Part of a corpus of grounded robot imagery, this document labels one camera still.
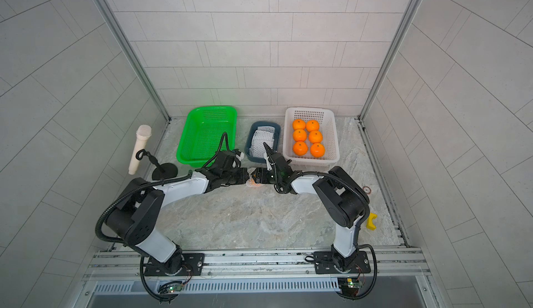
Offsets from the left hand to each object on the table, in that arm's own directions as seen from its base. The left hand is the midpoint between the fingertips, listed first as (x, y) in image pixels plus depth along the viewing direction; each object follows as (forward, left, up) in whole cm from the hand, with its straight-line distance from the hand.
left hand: (255, 175), depth 90 cm
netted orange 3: (+22, -21, +2) cm, 31 cm away
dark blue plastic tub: (+21, -10, +1) cm, 23 cm away
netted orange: (-5, +1, +3) cm, 6 cm away
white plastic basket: (+32, -35, +5) cm, 48 cm away
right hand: (+1, -1, -2) cm, 2 cm away
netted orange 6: (+13, -29, +2) cm, 32 cm away
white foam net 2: (+11, -1, +5) cm, 12 cm away
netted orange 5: (+14, -20, +2) cm, 25 cm away
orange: (+30, -21, +2) cm, 36 cm away
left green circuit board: (-40, +23, -1) cm, 46 cm away
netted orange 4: (+21, -29, +2) cm, 36 cm away
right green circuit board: (-39, -35, -3) cm, 52 cm away
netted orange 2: (+29, -28, +2) cm, 41 cm away
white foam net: (+27, -7, +1) cm, 28 cm away
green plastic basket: (+27, +29, -2) cm, 40 cm away
